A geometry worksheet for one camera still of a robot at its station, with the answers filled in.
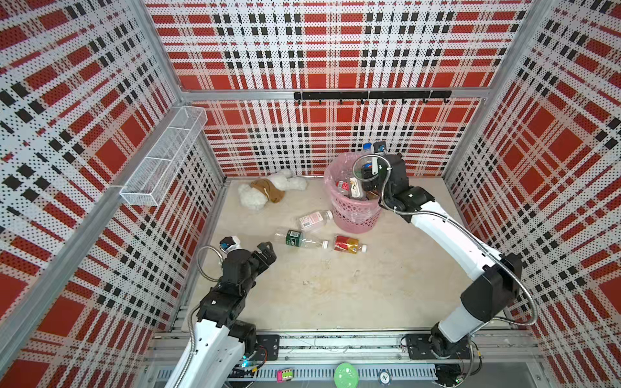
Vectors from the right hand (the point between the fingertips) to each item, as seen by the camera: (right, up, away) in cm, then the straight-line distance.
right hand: (373, 168), depth 80 cm
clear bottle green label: (-27, -26, +13) cm, 40 cm away
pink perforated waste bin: (-3, -23, +19) cm, 30 cm away
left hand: (-36, -28, -1) cm, 45 cm away
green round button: (-10, -60, -13) cm, 62 cm away
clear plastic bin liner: (-7, -11, +1) cm, 13 cm away
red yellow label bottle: (-7, -28, +13) cm, 32 cm away
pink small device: (-28, -60, -13) cm, 67 cm away
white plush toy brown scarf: (-46, -8, +22) cm, 52 cm away
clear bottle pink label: (-20, -19, +21) cm, 35 cm away
